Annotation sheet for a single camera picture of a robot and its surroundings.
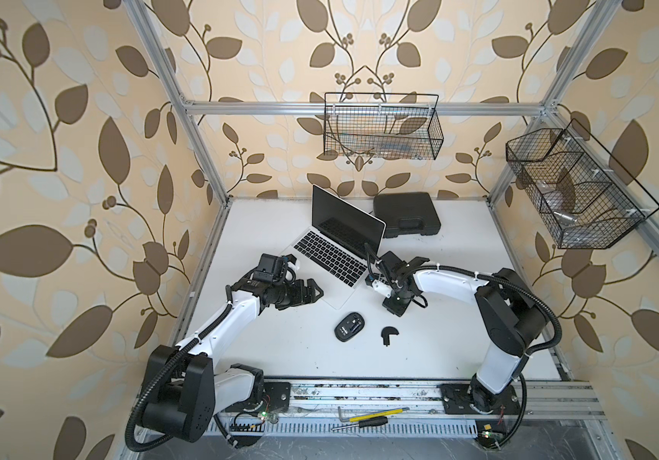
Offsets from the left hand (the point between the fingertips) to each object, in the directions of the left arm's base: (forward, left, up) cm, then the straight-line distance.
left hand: (307, 292), depth 84 cm
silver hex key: (-30, -10, -9) cm, 32 cm away
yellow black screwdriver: (-31, -17, -8) cm, 36 cm away
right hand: (0, -28, -10) cm, 29 cm away
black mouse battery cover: (-9, -23, -8) cm, 27 cm away
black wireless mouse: (-8, -13, -7) cm, 16 cm away
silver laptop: (+21, -8, -9) cm, 25 cm away
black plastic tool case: (+39, -37, -6) cm, 54 cm away
